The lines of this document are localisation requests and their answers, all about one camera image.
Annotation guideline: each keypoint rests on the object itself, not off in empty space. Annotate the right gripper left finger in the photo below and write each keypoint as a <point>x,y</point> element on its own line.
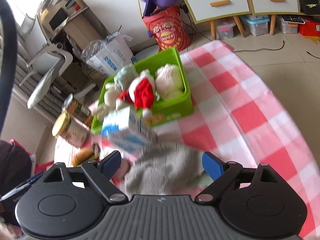
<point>99,175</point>

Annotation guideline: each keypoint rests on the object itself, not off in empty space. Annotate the white office chair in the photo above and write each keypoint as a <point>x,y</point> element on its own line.
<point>50,61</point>

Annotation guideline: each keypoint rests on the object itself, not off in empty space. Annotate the green plastic bin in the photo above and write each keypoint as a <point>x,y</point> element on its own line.
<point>175,108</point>

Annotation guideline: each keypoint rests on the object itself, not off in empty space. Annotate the red Lays bucket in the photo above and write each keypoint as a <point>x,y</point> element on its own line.
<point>167,28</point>

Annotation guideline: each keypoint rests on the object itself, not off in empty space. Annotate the white printed paper bag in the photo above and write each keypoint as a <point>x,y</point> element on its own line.
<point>109,55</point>

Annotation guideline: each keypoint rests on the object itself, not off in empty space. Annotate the white round scale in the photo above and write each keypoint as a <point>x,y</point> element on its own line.
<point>147,52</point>

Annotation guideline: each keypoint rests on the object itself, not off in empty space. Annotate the blue white milk carton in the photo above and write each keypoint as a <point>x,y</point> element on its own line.
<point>128,131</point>

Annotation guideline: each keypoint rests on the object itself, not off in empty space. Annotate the wooden shelf cabinet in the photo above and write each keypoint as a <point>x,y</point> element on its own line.
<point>212,10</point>

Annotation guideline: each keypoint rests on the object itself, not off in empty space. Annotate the red santa plush toy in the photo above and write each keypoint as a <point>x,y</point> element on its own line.
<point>140,93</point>

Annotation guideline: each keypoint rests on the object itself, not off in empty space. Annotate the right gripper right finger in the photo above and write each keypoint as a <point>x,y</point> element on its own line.
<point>223,175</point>

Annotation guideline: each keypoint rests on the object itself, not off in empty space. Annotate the white bunny plush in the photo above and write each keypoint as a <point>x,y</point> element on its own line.
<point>111,94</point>

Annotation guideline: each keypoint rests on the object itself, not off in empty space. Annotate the blue lid storage box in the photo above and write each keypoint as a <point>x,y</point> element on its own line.
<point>256,25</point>

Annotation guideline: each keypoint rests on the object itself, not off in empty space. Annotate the pink checkered tablecloth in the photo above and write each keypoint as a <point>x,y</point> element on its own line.
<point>238,118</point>

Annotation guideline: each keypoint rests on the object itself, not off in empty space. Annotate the black drink can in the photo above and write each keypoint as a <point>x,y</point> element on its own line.
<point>77,110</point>

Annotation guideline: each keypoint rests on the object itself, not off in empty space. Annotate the left hand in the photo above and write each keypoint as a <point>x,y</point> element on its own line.
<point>9,231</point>

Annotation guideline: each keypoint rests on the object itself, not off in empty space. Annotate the gold lid cookie jar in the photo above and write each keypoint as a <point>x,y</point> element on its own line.
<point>70,130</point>

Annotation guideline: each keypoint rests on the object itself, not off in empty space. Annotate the burger plush toy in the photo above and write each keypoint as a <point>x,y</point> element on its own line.
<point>86,154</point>

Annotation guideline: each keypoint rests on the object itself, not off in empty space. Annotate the clear storage box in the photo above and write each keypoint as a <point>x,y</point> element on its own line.
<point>225,28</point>

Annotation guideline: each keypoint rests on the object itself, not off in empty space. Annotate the grey knit cloth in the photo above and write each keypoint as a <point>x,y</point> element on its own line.
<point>166,168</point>

